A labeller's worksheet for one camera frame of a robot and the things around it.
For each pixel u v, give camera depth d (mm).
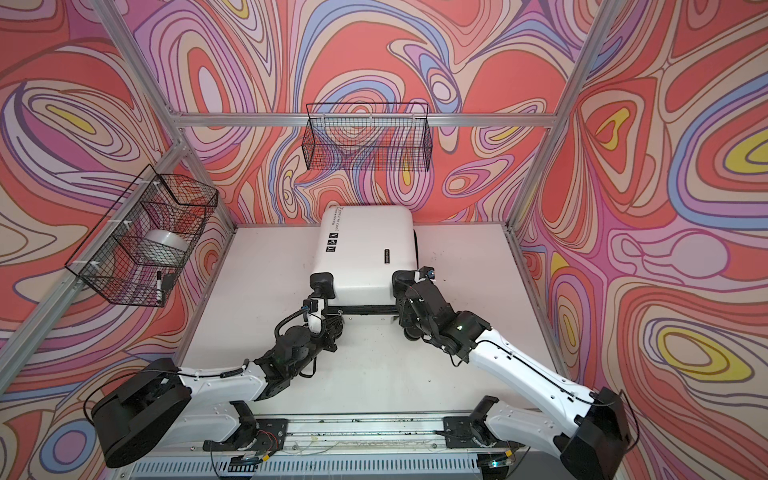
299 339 646
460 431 734
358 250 842
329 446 731
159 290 718
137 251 737
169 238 734
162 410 423
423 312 568
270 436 728
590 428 391
